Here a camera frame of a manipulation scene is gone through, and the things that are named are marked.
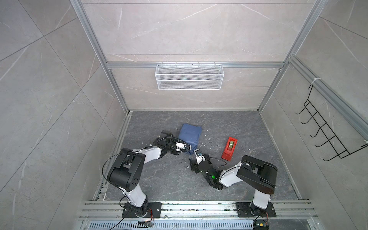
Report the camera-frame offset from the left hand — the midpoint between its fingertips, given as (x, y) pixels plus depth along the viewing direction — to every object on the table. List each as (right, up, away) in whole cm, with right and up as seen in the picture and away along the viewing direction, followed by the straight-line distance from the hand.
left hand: (185, 141), depth 94 cm
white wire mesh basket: (+3, +45, +7) cm, 46 cm away
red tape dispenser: (+27, -7, -5) cm, 28 cm away
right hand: (+7, -10, -3) cm, 13 cm away
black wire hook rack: (+68, +8, -25) cm, 74 cm away
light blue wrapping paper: (+4, +5, +5) cm, 8 cm away
